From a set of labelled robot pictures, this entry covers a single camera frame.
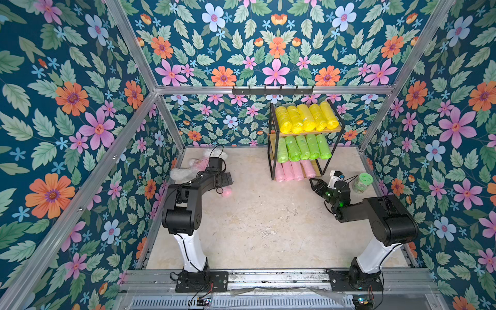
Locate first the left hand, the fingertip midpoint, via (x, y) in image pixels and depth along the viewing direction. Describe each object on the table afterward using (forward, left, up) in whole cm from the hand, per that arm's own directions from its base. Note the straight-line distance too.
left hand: (223, 179), depth 102 cm
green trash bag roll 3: (+3, -41, +18) cm, 45 cm away
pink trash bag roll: (0, -30, +2) cm, 30 cm away
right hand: (-8, -47, +4) cm, 47 cm away
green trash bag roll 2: (-2, -36, +18) cm, 40 cm away
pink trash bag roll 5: (-7, -2, -2) cm, 8 cm away
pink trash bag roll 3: (+2, -41, 0) cm, 41 cm away
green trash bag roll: (-1, -31, +18) cm, 36 cm away
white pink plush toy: (+7, +14, +5) cm, 16 cm away
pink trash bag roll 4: (+1, -47, 0) cm, 47 cm away
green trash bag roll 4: (+4, -46, +17) cm, 49 cm away
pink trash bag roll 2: (+2, -35, +1) cm, 35 cm away
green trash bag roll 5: (0, -51, +17) cm, 54 cm away
